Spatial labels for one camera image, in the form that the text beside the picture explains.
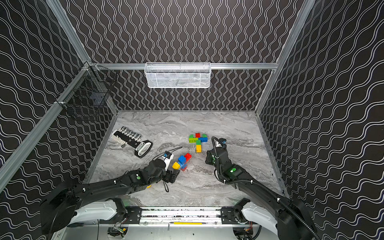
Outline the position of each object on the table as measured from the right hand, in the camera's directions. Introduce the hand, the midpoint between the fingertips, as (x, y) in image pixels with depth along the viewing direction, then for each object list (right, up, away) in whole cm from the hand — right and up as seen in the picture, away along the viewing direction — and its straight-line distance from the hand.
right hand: (209, 151), depth 84 cm
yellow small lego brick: (-18, -7, -4) cm, 20 cm away
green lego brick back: (-1, +8, +22) cm, 23 cm away
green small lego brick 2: (-6, +3, +17) cm, 18 cm away
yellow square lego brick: (-6, 0, +14) cm, 15 cm away
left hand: (-18, -10, -4) cm, 21 cm away
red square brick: (-6, +8, +20) cm, 22 cm away
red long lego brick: (-12, -3, +1) cm, 13 cm away
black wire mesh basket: (-76, +41, +15) cm, 87 cm away
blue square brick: (-15, -4, -4) cm, 16 cm away
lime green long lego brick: (-9, +5, +18) cm, 20 cm away
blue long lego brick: (-2, +6, +17) cm, 18 cm away
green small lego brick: (-11, +7, +22) cm, 25 cm away
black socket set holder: (-56, +7, +20) cm, 59 cm away
